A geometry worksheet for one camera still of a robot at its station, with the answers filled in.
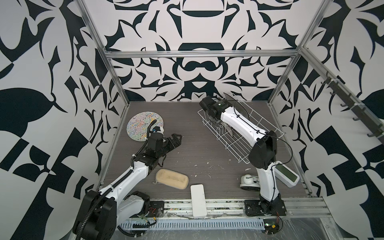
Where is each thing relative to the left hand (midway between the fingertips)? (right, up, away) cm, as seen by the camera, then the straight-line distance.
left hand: (177, 136), depth 83 cm
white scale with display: (+58, -20, -2) cm, 62 cm away
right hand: (+25, +12, +5) cm, 29 cm away
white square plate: (+22, +6, -21) cm, 32 cm away
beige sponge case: (-3, -22, -2) cm, 22 cm away
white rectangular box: (+11, -30, -10) cm, 33 cm away
